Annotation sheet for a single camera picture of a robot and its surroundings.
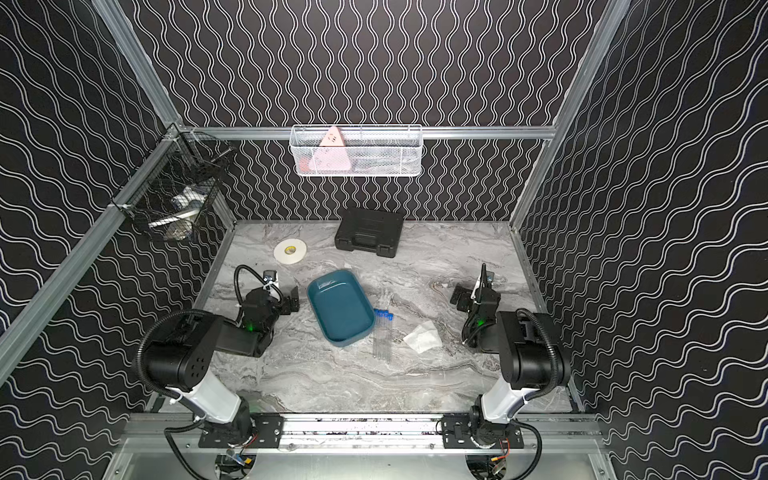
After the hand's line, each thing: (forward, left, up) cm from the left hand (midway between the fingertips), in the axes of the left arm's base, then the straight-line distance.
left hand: (279, 283), depth 94 cm
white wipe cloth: (-12, -46, -6) cm, 48 cm away
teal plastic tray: (-4, -20, -5) cm, 21 cm away
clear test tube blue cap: (-7, -33, -6) cm, 35 cm away
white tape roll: (+20, +4, -8) cm, 22 cm away
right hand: (+4, -62, -2) cm, 62 cm away
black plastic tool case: (+27, -27, -2) cm, 38 cm away
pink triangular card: (+29, -15, +29) cm, 43 cm away
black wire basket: (+19, +35, +20) cm, 44 cm away
